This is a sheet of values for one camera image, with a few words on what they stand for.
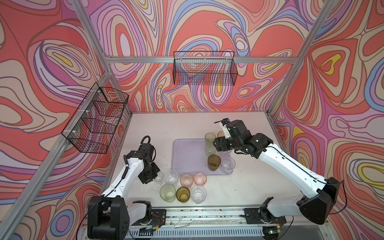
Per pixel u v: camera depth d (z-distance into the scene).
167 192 0.80
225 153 0.93
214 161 0.88
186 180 0.84
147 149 0.67
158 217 0.73
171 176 0.86
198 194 0.80
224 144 0.66
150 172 0.68
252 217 0.73
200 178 0.84
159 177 0.84
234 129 0.56
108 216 0.39
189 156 0.91
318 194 0.40
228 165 0.89
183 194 0.80
